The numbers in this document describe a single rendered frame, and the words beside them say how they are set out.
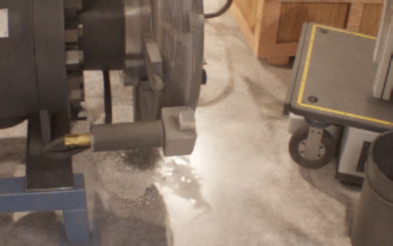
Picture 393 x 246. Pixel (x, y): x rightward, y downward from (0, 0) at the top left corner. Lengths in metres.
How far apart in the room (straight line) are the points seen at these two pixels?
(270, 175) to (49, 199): 0.85
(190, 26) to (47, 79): 0.42
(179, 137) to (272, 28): 1.28
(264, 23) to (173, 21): 1.26
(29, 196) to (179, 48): 0.63
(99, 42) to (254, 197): 0.80
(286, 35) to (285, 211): 1.03
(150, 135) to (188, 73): 0.19
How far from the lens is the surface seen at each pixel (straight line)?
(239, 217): 2.02
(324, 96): 2.09
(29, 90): 1.66
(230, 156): 2.26
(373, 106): 2.10
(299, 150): 2.22
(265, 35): 2.76
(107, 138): 1.58
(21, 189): 1.76
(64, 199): 1.76
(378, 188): 1.77
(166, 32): 1.51
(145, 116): 1.74
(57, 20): 1.58
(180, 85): 1.57
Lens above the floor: 1.43
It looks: 36 degrees down
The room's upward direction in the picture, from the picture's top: 4 degrees clockwise
